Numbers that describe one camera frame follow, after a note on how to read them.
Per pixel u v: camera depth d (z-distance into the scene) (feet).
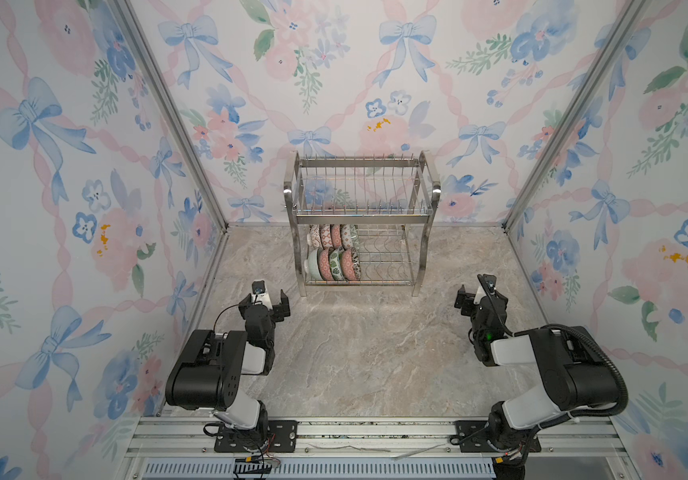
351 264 3.06
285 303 2.81
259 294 2.55
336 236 3.30
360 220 3.64
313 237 3.31
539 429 1.90
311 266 3.15
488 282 2.57
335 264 3.07
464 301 2.81
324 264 3.07
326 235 3.30
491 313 2.28
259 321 2.27
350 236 3.31
